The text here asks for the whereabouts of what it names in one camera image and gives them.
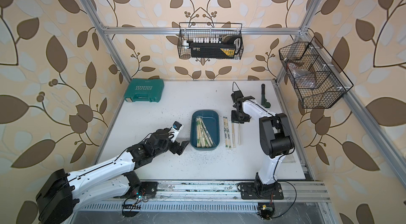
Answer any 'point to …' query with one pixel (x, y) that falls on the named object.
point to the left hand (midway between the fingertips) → (182, 136)
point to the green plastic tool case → (142, 90)
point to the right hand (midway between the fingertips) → (239, 120)
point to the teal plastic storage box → (211, 120)
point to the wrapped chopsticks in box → (203, 138)
